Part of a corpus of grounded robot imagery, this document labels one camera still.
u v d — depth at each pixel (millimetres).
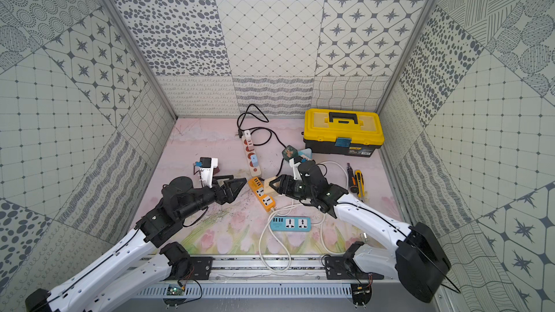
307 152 1011
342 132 956
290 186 699
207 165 627
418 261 400
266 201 880
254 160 953
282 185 699
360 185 930
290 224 817
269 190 758
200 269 742
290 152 955
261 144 1095
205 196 612
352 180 940
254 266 756
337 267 747
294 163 748
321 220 845
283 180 702
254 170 960
